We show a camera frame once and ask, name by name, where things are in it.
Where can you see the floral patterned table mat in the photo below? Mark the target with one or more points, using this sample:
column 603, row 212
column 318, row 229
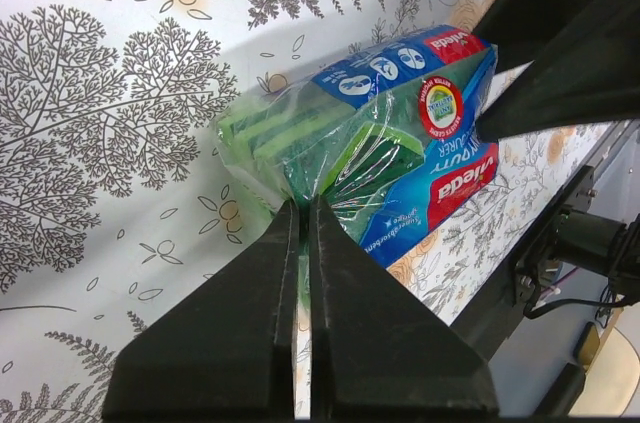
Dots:
column 114, row 202

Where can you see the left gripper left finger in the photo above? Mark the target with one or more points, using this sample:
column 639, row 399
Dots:
column 227, row 349

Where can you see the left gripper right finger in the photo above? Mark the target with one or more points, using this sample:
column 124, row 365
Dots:
column 377, row 351

